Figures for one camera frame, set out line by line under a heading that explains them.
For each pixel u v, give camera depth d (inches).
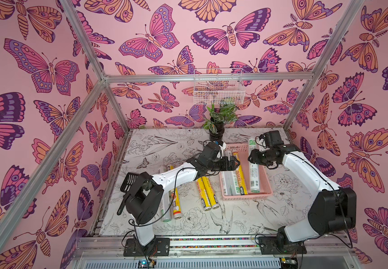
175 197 33.7
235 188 34.2
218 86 37.5
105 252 28.8
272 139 26.9
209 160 26.5
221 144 30.7
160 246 29.0
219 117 37.3
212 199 33.4
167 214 30.9
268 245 28.7
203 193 33.9
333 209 16.6
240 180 35.4
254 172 31.9
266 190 35.4
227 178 36.1
